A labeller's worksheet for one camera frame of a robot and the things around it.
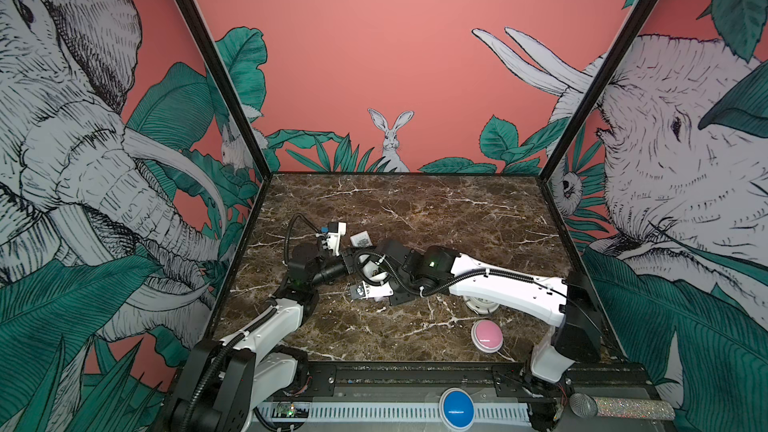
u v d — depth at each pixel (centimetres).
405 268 55
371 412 70
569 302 43
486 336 80
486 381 75
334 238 75
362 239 77
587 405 67
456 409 69
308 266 64
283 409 69
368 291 64
